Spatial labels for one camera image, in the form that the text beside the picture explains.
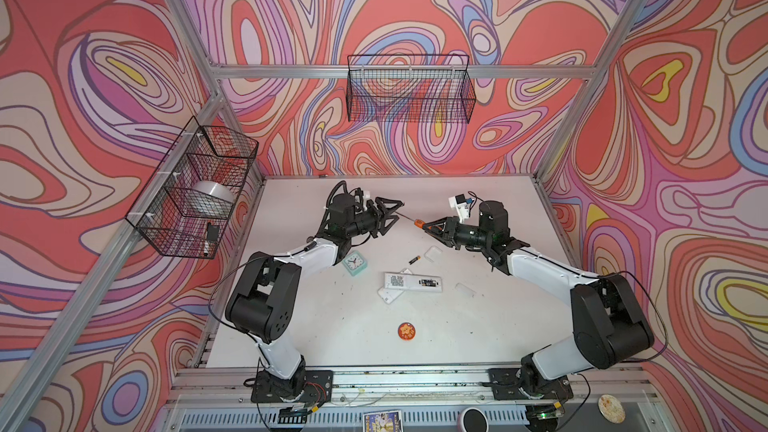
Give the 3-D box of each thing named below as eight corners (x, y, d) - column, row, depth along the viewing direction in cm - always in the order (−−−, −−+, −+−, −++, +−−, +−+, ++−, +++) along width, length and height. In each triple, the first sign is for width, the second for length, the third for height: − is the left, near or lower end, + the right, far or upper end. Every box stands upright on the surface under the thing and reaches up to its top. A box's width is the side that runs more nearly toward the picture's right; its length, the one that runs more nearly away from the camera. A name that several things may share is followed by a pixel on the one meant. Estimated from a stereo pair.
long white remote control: (384, 292, 91) (384, 287, 88) (384, 275, 95) (384, 269, 91) (441, 292, 91) (443, 286, 88) (439, 275, 95) (441, 269, 91)
